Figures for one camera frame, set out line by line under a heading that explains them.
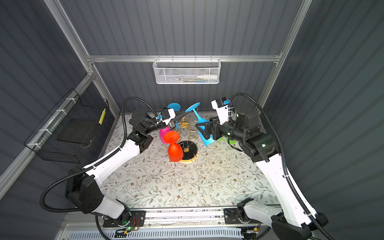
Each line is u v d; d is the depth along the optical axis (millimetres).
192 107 586
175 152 748
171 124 595
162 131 813
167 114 524
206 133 521
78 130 733
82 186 416
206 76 917
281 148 406
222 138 541
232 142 526
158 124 598
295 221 353
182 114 615
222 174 886
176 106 820
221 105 499
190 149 968
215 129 509
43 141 616
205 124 505
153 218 753
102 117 830
